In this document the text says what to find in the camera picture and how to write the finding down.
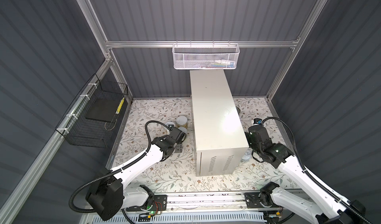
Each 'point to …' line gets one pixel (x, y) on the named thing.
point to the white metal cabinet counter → (220, 144)
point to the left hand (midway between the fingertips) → (174, 145)
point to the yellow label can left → (170, 123)
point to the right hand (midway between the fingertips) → (245, 136)
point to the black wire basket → (90, 120)
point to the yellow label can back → (181, 121)
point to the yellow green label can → (183, 129)
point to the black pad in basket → (104, 109)
